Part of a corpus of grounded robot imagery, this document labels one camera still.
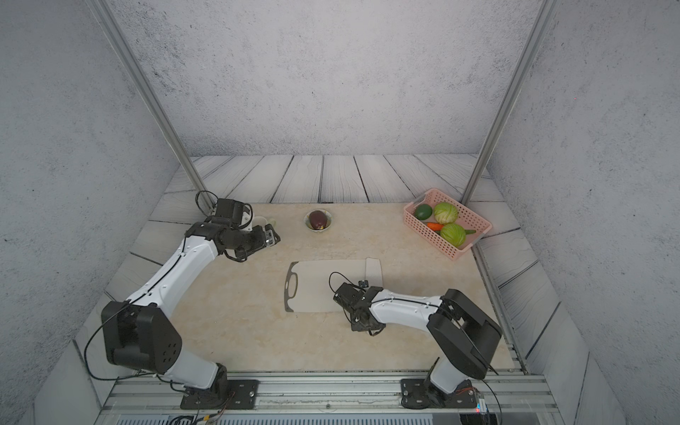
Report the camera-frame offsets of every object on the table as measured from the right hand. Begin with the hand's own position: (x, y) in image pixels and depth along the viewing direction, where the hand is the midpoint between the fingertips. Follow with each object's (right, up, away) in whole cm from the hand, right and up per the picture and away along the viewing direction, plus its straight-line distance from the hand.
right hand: (365, 323), depth 86 cm
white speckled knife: (+4, +14, +13) cm, 19 cm away
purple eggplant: (-18, +34, +22) cm, 44 cm away
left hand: (-29, +26, -1) cm, 39 cm away
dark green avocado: (+26, +37, +27) cm, 52 cm away
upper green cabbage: (+34, +36, +21) cm, 54 cm away
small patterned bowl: (-22, +33, +23) cm, 46 cm away
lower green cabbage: (+33, +28, +13) cm, 45 cm away
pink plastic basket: (+46, +31, +23) cm, 60 cm away
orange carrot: (+29, +31, +19) cm, 46 cm away
